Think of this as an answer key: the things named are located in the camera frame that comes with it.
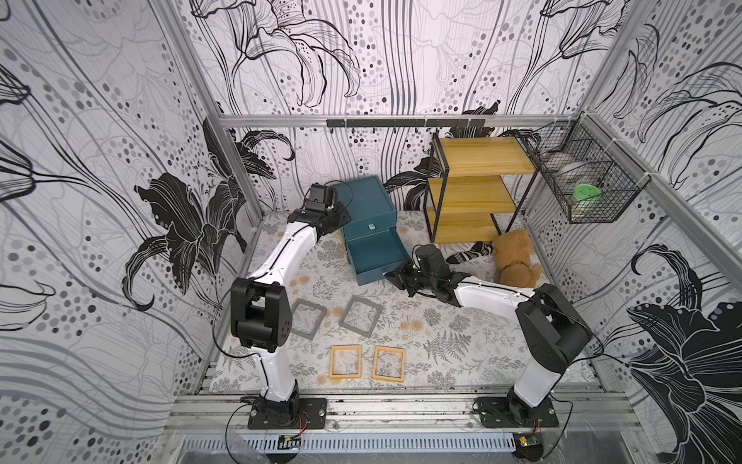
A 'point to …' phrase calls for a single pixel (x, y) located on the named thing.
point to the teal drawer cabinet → (364, 197)
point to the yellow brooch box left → (345, 362)
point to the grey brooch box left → (306, 318)
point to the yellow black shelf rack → (468, 180)
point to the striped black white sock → (477, 249)
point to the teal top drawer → (371, 224)
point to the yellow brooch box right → (389, 363)
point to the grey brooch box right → (375, 319)
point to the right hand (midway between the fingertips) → (385, 271)
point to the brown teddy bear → (513, 253)
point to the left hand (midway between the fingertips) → (347, 218)
